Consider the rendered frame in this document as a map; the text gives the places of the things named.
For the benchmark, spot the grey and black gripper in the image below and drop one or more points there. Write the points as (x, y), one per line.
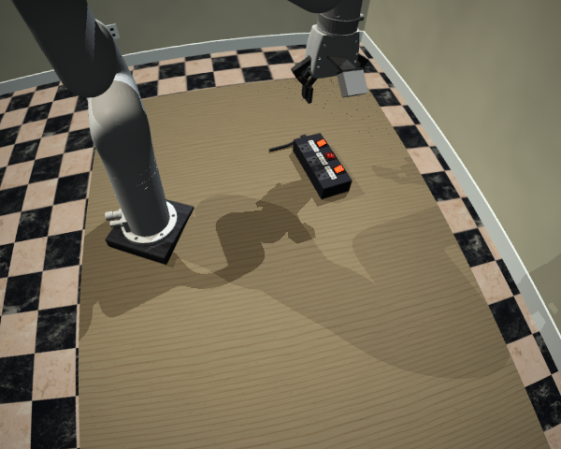
(320, 44)

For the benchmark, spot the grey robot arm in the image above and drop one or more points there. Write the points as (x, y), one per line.
(86, 62)

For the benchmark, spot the black power strip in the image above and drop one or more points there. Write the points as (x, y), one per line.
(326, 173)

